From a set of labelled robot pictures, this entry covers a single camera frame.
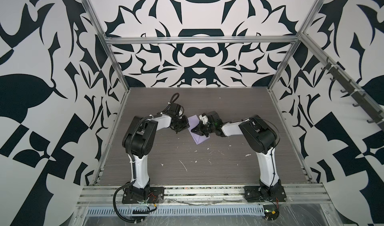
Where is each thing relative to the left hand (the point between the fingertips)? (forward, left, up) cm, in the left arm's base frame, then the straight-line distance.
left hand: (191, 122), depth 98 cm
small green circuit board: (-48, -36, -3) cm, 60 cm away
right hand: (-5, 0, 0) cm, 5 cm away
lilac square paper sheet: (+2, -1, -2) cm, 3 cm away
